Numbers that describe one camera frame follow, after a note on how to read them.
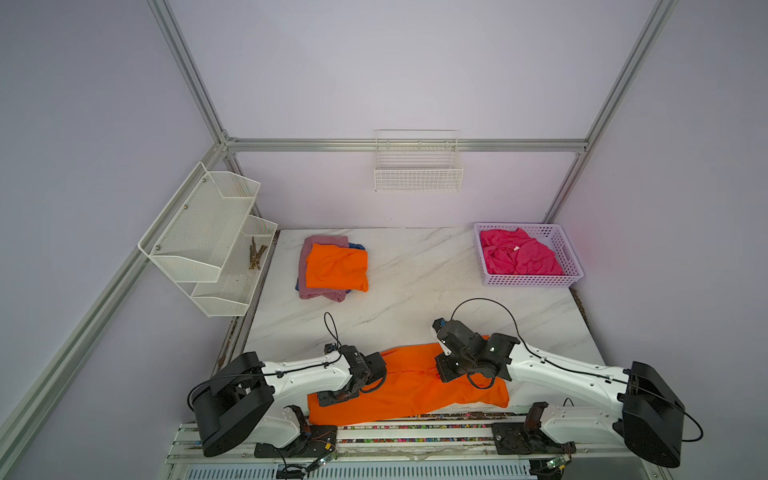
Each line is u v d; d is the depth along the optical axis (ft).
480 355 1.96
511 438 2.42
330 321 3.12
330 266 3.28
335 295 3.25
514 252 3.60
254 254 3.14
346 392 2.10
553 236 3.75
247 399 1.36
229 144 2.99
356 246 3.72
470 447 2.40
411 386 2.67
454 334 2.04
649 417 1.34
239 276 2.97
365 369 2.00
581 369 1.57
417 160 3.11
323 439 2.40
